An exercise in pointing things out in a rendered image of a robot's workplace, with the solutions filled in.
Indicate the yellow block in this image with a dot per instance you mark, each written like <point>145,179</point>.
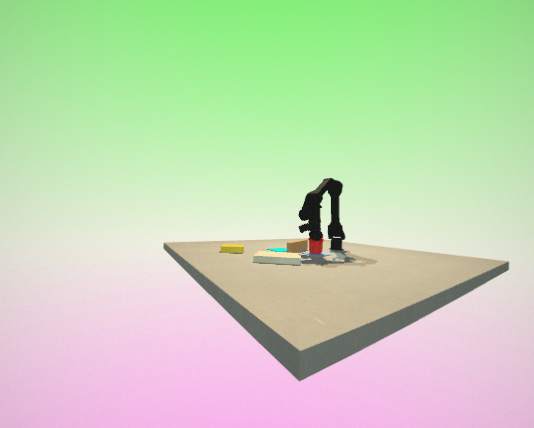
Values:
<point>232,249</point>

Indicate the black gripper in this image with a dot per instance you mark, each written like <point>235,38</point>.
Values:
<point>316,234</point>

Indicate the cream flat block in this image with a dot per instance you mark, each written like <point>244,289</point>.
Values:
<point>277,257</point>

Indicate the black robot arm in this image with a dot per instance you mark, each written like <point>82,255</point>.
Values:
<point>311,209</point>

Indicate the red cup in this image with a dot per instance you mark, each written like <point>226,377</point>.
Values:
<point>315,247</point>

